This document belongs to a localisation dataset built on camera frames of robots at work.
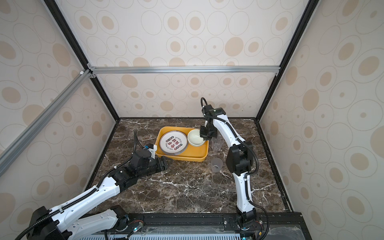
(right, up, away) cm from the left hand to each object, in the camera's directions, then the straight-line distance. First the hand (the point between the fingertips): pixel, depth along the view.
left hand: (173, 161), depth 75 cm
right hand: (+17, +11, +17) cm, 26 cm away
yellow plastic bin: (+14, 0, +24) cm, 28 cm away
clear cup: (+25, -6, +19) cm, 32 cm away
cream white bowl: (+10, +11, +18) cm, 23 cm away
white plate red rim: (-4, +7, +27) cm, 28 cm away
